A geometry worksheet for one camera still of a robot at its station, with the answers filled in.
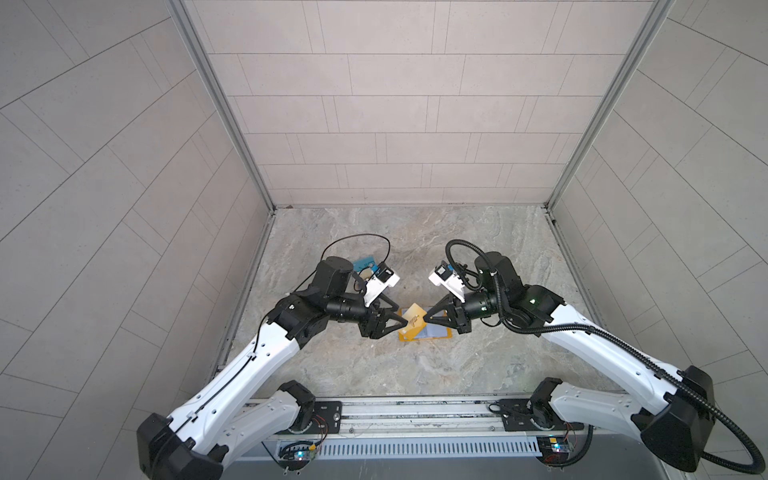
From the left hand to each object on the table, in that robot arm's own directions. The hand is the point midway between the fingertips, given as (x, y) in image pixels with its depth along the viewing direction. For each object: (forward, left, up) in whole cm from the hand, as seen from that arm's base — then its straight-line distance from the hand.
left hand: (404, 317), depth 65 cm
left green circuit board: (-23, +23, -19) cm, 38 cm away
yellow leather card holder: (+4, -7, -22) cm, 23 cm away
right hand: (-1, -5, -1) cm, 6 cm away
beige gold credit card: (+1, -2, 0) cm, 2 cm away
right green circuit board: (-22, -35, -22) cm, 47 cm away
